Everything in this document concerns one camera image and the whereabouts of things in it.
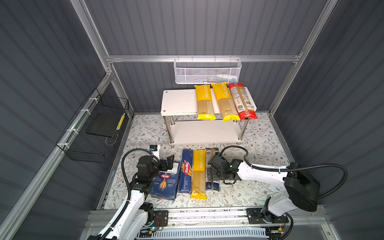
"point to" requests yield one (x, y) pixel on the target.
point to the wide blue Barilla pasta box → (165, 184)
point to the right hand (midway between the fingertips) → (215, 175)
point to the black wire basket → (89, 136)
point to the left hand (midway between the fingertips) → (166, 155)
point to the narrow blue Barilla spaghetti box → (186, 176)
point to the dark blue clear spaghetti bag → (212, 181)
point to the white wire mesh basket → (206, 70)
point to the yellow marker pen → (120, 121)
